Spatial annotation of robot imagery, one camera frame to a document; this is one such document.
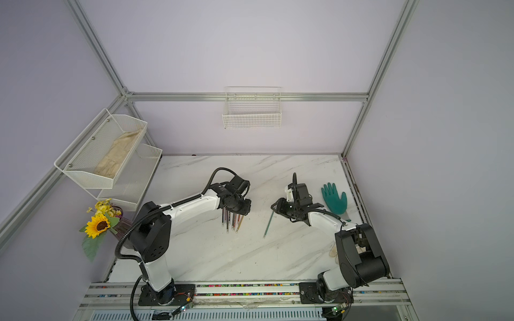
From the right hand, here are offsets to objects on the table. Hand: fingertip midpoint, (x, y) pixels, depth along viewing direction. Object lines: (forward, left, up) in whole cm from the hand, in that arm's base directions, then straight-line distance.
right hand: (276, 208), depth 90 cm
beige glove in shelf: (+6, +65, +25) cm, 70 cm away
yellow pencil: (-1, +16, -7) cm, 18 cm away
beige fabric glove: (-18, -24, -7) cm, 31 cm away
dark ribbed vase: (-12, +60, +9) cm, 62 cm away
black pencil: (-3, +23, -6) cm, 24 cm away
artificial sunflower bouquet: (-13, +60, +19) cm, 64 cm away
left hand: (-2, +14, 0) cm, 14 cm away
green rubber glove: (+5, -31, -7) cm, 32 cm away
